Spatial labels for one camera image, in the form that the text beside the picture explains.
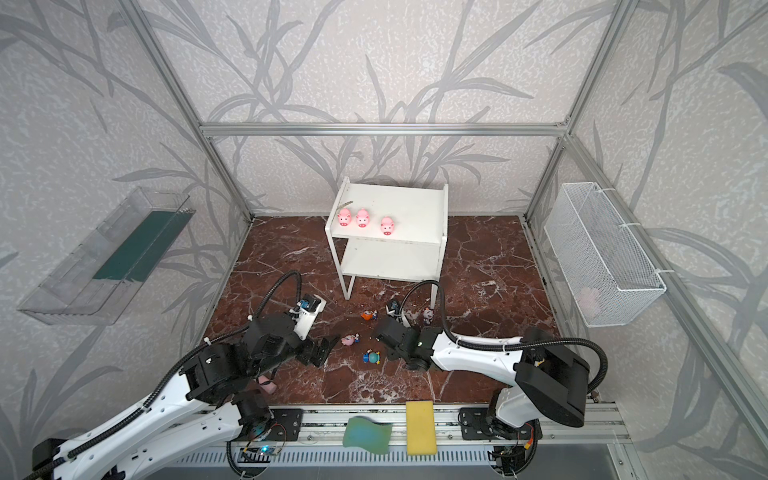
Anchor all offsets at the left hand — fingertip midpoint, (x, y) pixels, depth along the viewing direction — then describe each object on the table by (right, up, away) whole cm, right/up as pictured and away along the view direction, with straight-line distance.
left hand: (331, 320), depth 72 cm
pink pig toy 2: (+8, +25, +1) cm, 26 cm away
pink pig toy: (+3, +25, +1) cm, 25 cm away
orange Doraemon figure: (+6, -4, +20) cm, 21 cm away
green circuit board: (-17, -31, -1) cm, 35 cm away
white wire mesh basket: (+60, +11, -10) cm, 62 cm away
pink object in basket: (+64, +4, +1) cm, 64 cm away
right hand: (+15, -6, +13) cm, 21 cm away
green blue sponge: (+8, -27, -1) cm, 28 cm away
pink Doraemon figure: (+2, -9, +14) cm, 17 cm away
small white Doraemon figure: (+25, -4, +20) cm, 32 cm away
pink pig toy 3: (+14, +23, -1) cm, 27 cm away
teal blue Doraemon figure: (+9, -14, +12) cm, 20 cm away
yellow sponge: (+22, -27, +1) cm, 35 cm away
